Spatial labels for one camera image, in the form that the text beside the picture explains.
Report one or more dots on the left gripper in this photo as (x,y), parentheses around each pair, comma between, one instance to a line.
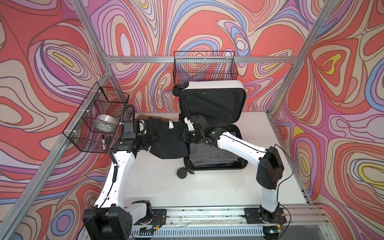
(152,137)

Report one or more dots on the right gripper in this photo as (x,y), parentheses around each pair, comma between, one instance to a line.
(186,132)

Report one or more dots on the black garment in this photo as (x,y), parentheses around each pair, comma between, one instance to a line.
(169,143)

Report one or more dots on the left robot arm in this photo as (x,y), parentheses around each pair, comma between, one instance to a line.
(108,219)

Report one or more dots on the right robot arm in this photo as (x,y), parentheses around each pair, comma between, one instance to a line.
(268,161)

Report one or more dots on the khaki folded garment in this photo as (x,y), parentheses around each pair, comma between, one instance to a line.
(146,117)

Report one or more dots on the black marker pen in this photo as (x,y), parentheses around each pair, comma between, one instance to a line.
(103,143)

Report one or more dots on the green circuit board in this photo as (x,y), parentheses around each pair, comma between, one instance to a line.
(146,231)

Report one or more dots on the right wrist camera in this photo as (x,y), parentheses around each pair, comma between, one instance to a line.
(189,124)

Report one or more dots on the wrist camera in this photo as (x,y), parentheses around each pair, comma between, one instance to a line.
(189,124)
(131,129)

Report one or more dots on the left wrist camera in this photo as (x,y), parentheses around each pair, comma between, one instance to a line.
(131,129)

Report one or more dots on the left wall wire basket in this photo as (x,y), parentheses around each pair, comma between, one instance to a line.
(99,100)

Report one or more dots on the wall wire basket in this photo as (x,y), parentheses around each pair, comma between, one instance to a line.
(99,100)
(202,66)

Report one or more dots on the back wall wire basket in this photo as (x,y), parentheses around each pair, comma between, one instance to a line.
(202,66)

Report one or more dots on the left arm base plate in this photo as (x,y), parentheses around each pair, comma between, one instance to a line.
(157,217)

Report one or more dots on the aluminium front rail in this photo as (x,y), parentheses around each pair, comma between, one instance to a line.
(231,216)

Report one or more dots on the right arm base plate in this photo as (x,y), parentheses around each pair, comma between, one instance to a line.
(262,216)

